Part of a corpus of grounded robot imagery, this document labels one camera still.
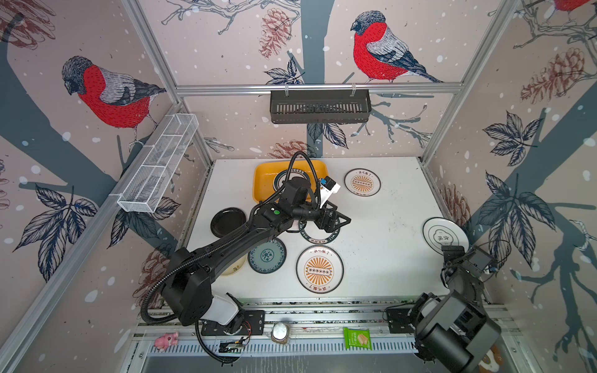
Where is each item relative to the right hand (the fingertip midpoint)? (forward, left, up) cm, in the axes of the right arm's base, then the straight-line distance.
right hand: (452, 256), depth 84 cm
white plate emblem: (+12, -3, -4) cm, 13 cm away
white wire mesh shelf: (+16, +105, +31) cm, 111 cm away
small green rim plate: (+8, +52, 0) cm, 53 cm away
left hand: (+2, +42, +23) cm, 48 cm away
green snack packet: (-26, +37, -2) cm, 46 cm away
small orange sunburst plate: (+37, +28, -2) cm, 46 cm away
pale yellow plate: (-7, +80, -1) cm, 81 cm away
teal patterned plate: (-3, +69, -2) cm, 69 cm away
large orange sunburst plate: (-6, +49, -3) cm, 49 cm away
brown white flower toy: (-30, -1, -1) cm, 30 cm away
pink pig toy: (-31, +95, +2) cm, 100 cm away
